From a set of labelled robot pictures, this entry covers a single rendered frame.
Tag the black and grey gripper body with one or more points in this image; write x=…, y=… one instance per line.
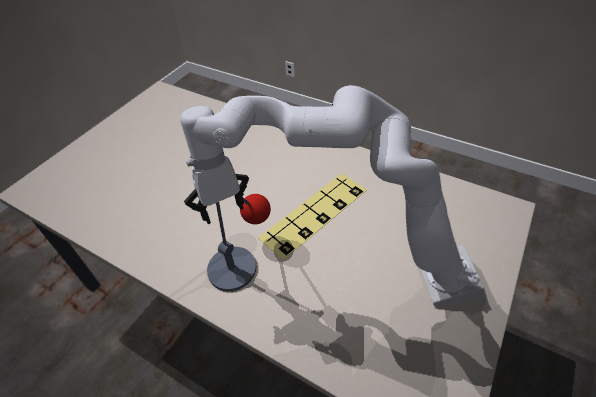
x=215, y=185

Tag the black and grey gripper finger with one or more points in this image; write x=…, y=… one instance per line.
x=197, y=207
x=243, y=185

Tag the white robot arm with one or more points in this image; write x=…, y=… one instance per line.
x=346, y=124

